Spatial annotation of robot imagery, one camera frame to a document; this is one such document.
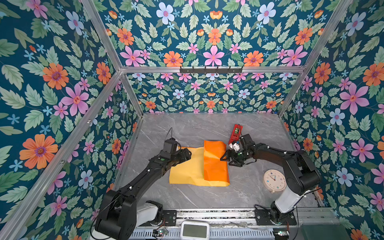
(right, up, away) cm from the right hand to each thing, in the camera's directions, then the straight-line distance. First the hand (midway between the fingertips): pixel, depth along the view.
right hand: (225, 162), depth 90 cm
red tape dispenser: (+9, +17, +13) cm, 23 cm away
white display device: (-17, -26, -23) cm, 39 cm away
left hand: (-21, +7, -6) cm, 23 cm away
